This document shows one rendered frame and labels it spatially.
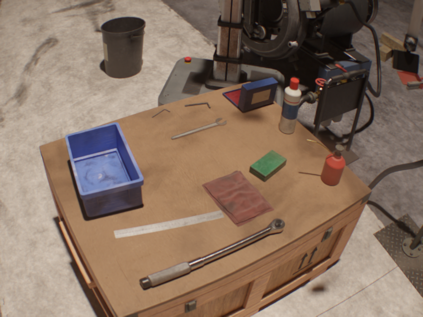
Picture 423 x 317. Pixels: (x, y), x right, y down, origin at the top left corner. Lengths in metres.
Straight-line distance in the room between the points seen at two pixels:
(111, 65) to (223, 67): 0.92
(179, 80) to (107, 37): 0.69
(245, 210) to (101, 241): 0.44
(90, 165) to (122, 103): 1.18
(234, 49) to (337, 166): 0.98
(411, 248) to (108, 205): 1.45
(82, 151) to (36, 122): 1.16
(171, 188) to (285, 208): 0.37
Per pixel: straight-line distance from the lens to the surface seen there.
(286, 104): 1.57
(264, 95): 1.72
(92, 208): 1.26
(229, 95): 1.80
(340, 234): 1.61
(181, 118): 1.66
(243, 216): 1.29
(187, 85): 2.26
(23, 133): 2.53
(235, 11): 2.08
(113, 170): 1.43
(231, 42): 2.14
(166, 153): 1.49
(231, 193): 1.34
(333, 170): 1.42
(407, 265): 2.01
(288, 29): 2.39
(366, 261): 1.92
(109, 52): 2.80
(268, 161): 1.46
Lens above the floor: 1.44
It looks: 40 degrees down
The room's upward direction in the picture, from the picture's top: 3 degrees clockwise
